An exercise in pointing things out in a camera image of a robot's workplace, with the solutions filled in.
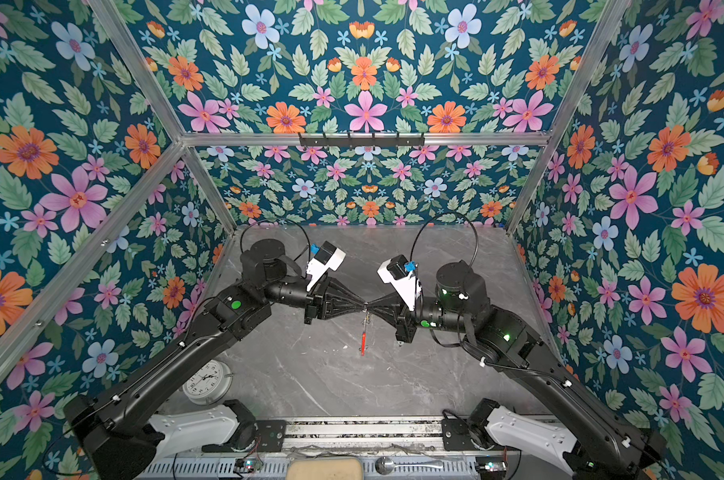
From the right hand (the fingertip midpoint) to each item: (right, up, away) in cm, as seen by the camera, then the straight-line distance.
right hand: (371, 302), depth 56 cm
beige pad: (-11, -39, +9) cm, 41 cm away
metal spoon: (+3, -40, +12) cm, 42 cm away
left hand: (-2, 0, -3) cm, 4 cm away
